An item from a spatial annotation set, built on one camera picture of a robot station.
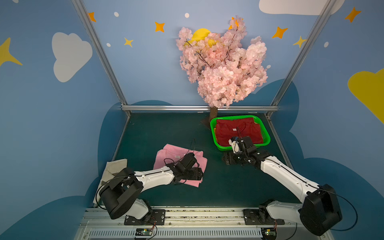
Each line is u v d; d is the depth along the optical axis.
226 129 1.03
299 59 0.88
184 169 0.68
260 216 0.68
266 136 0.98
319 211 0.41
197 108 1.15
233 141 0.77
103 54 0.86
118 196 0.43
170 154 0.96
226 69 0.59
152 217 0.73
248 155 0.64
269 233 0.73
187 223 0.74
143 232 0.72
